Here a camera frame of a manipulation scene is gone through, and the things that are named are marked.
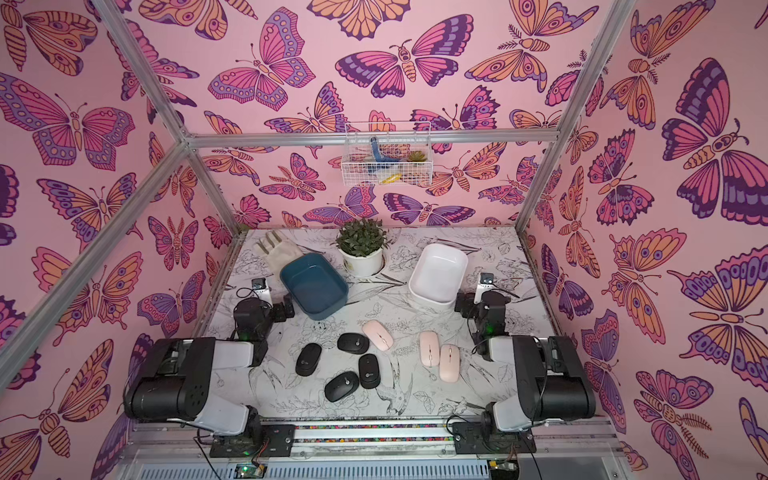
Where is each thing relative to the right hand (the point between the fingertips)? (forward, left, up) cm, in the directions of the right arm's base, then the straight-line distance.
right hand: (479, 290), depth 93 cm
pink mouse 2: (-17, +16, -5) cm, 24 cm away
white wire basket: (+33, +29, +27) cm, 52 cm away
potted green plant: (+9, +37, +11) cm, 40 cm away
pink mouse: (-13, +31, -5) cm, 34 cm away
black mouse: (-21, +51, -6) cm, 56 cm away
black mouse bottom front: (-28, +40, -6) cm, 50 cm away
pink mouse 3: (-21, +10, -6) cm, 24 cm away
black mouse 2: (-16, +39, -4) cm, 42 cm away
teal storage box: (+7, +56, -9) cm, 57 cm away
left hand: (-2, +63, 0) cm, 63 cm away
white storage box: (+11, +12, -7) cm, 17 cm away
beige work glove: (+20, +71, -6) cm, 74 cm away
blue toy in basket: (+32, +31, +26) cm, 52 cm away
